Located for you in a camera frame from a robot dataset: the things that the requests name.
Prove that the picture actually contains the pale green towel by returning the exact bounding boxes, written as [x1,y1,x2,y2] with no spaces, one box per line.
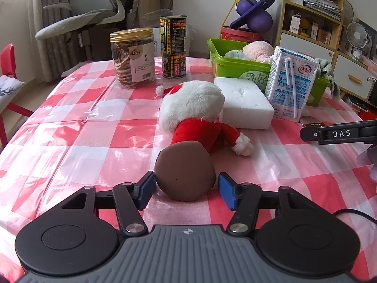
[316,59,339,98]

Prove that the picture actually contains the wooden cabinet with white drawers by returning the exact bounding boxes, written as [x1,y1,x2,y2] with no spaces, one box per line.
[278,0,377,107]

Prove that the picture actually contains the grey curtain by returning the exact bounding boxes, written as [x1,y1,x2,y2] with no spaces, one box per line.
[29,0,74,80]

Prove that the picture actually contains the stack of papers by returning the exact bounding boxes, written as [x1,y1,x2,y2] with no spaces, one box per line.
[303,0,342,21]

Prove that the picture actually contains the brown foam ball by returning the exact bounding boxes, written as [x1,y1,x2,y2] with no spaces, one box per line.
[154,141,215,202]

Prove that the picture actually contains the pink plush toy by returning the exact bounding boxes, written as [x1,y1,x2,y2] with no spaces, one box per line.
[242,41,276,63]

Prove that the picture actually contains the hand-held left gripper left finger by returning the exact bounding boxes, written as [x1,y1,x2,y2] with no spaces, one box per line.
[56,171,156,237]

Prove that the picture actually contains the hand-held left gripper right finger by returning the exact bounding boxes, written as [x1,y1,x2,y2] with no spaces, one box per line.
[218,173,336,238]

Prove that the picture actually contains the purple jumping ball toy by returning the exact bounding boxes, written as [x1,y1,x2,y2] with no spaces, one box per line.
[230,0,276,30]

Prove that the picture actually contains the grey round fan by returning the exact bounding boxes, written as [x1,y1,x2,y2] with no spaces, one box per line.
[342,0,354,28]

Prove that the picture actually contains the clear cookie jar gold lid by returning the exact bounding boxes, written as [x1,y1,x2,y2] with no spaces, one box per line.
[110,27,156,89]

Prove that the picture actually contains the white paper bag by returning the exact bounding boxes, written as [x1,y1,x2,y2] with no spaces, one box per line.
[140,9,197,57]

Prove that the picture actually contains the rabbit doll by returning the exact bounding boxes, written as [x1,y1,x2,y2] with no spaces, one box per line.
[224,50,249,60]

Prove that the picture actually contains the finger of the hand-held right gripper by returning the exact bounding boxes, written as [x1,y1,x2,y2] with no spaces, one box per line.
[300,120,377,146]

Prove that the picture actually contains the red printed bucket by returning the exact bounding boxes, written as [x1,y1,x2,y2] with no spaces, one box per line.
[221,26,273,45]

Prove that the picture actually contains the santa plush toy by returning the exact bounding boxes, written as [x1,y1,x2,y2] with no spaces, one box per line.
[156,81,254,157]

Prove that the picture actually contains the red chair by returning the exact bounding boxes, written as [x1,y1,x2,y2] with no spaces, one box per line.
[0,44,34,148]

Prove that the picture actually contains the black and yellow can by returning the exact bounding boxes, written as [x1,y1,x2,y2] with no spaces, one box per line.
[159,15,188,79]

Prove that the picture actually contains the red and white checked tablecloth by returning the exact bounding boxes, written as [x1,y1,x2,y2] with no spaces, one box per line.
[0,56,377,280]

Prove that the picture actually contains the person's right hand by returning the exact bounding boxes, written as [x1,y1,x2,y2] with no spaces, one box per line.
[356,145,377,183]

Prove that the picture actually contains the white desk fan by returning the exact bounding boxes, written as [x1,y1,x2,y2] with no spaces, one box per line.
[346,22,369,58]

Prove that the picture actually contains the grey office chair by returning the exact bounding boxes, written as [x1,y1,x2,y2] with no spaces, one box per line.
[35,0,127,48]

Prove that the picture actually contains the white and blue milk carton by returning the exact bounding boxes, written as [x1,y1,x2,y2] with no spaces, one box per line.
[264,46,320,123]

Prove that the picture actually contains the white foam block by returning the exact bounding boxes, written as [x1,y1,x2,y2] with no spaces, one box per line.
[214,77,275,129]

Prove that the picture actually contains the small white box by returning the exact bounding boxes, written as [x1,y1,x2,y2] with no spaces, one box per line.
[290,15,303,33]

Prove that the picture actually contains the green plastic bin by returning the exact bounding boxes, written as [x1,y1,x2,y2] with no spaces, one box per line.
[207,38,332,107]

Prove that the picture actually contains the black cable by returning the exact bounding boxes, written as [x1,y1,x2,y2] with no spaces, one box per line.
[333,209,377,227]

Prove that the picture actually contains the white pillow with deer print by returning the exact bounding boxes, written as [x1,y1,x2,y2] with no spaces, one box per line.
[0,75,26,114]

